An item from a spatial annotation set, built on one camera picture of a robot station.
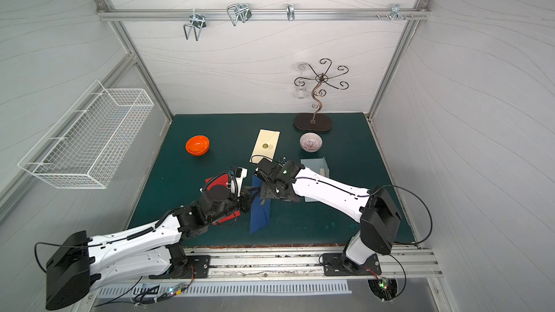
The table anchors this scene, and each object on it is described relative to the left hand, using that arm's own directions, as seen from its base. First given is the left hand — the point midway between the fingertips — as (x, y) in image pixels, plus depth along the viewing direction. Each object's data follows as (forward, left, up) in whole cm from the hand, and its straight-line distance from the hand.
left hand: (261, 191), depth 74 cm
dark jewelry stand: (+49, -25, -15) cm, 57 cm away
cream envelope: (+33, +2, -16) cm, 36 cm away
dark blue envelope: (-4, 0, -10) cm, 10 cm away
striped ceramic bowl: (+34, -21, -15) cm, 43 cm away
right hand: (+2, -5, -5) cm, 7 cm away
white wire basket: (+7, +57, +15) cm, 59 cm away
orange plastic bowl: (+30, +35, -13) cm, 48 cm away
